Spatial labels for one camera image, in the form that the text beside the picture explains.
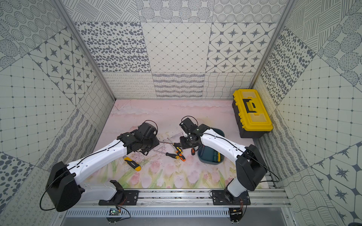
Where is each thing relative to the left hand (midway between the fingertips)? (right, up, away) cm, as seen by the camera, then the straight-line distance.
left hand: (159, 139), depth 81 cm
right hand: (+15, -4, +1) cm, 16 cm away
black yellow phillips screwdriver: (+10, -6, +11) cm, 16 cm away
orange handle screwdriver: (+20, -9, +8) cm, 24 cm away
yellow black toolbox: (+58, +14, +7) cm, 60 cm away
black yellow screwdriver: (+5, -11, +7) cm, 14 cm away
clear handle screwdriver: (+11, 0, +17) cm, 20 cm away
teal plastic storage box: (+30, -12, +8) cm, 34 cm away
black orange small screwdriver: (+12, -10, +8) cm, 17 cm away
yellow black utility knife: (-17, -15, +3) cm, 23 cm away
